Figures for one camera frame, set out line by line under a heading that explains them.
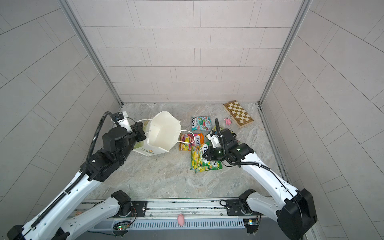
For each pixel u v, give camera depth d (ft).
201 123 3.33
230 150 1.87
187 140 3.05
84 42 2.71
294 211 1.21
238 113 3.54
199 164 2.41
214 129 3.25
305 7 2.33
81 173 1.34
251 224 2.23
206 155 2.36
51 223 1.22
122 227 2.09
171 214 2.31
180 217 2.22
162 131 3.16
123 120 1.83
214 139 2.32
